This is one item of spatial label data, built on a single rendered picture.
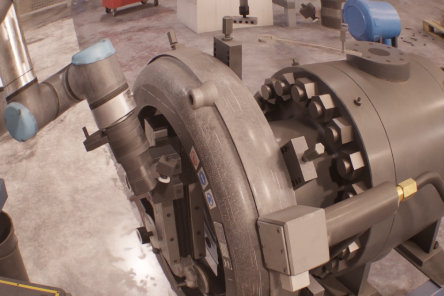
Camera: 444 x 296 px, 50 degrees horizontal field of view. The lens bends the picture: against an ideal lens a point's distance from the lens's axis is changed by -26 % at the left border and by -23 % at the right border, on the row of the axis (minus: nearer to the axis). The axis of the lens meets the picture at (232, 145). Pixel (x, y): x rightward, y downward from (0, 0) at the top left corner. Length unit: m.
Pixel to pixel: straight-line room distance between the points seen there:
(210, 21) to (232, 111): 4.08
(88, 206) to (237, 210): 1.64
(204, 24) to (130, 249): 3.15
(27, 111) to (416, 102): 0.98
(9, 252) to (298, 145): 1.16
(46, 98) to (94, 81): 0.11
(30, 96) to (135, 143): 0.26
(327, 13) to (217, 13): 4.02
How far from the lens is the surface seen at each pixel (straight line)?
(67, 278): 2.17
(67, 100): 1.10
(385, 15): 1.75
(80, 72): 1.05
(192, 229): 1.42
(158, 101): 1.24
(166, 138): 1.25
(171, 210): 1.36
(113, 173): 2.86
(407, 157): 1.35
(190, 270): 1.50
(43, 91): 1.06
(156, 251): 1.53
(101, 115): 1.04
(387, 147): 1.31
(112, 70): 1.04
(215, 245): 1.52
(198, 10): 5.06
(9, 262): 1.86
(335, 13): 1.14
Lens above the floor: 1.35
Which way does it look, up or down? 26 degrees down
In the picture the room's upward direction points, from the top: 2 degrees counter-clockwise
